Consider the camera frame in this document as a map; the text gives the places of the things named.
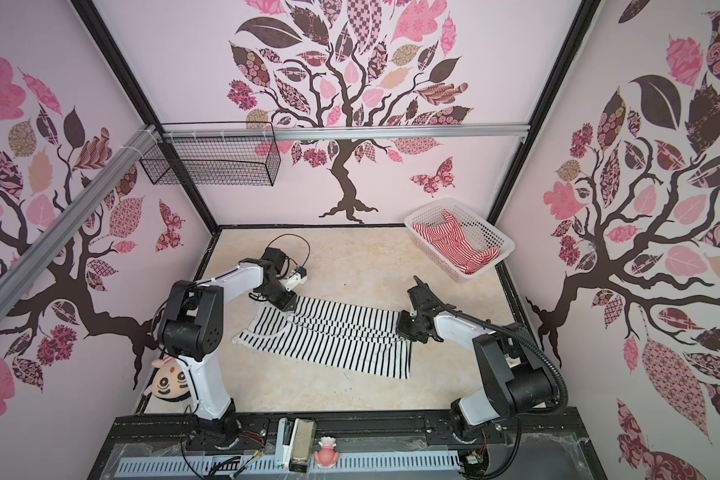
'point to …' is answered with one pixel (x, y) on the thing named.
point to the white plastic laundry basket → (480, 233)
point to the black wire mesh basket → (217, 161)
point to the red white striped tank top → (448, 236)
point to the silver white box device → (295, 443)
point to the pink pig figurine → (327, 457)
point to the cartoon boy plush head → (170, 380)
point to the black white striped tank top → (356, 335)
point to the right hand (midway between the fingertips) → (398, 326)
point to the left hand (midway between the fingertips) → (288, 306)
